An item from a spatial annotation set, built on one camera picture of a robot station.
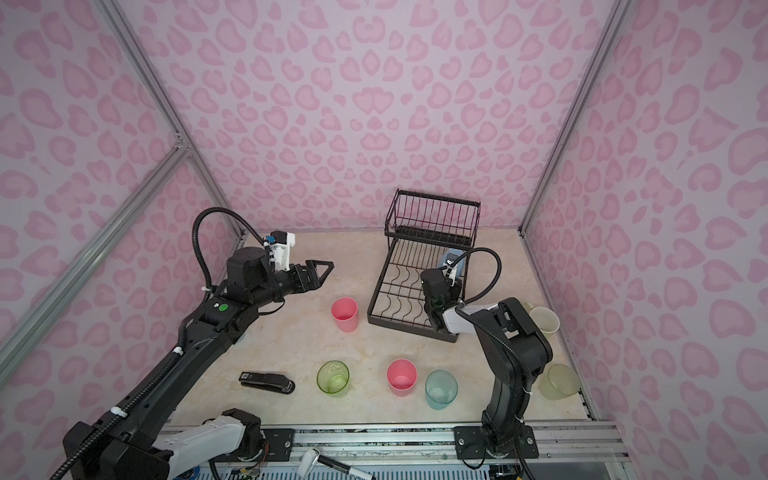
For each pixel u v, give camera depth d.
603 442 0.75
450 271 0.82
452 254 0.84
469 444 0.73
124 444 0.38
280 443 0.73
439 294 0.75
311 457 0.69
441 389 0.81
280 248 0.66
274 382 0.80
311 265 0.65
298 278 0.64
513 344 0.50
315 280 0.65
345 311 0.93
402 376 0.84
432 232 1.13
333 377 0.84
